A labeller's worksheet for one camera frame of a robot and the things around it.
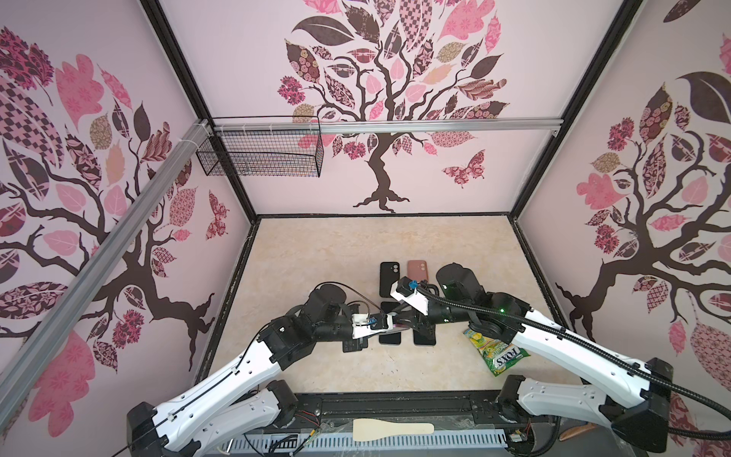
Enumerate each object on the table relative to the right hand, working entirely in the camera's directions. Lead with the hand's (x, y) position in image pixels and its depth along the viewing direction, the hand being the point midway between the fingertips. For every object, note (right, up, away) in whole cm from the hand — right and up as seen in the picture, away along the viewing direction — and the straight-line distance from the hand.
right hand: (394, 310), depth 67 cm
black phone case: (+1, +5, +35) cm, 36 cm away
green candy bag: (+31, -17, +14) cm, 38 cm away
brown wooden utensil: (+46, -31, +3) cm, 56 cm away
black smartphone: (0, -13, +18) cm, 23 cm away
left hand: (-4, -5, +1) cm, 6 cm away
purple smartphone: (+9, -14, +19) cm, 25 cm away
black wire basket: (-53, +55, +55) cm, 94 cm away
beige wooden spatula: (-7, -33, +5) cm, 34 cm away
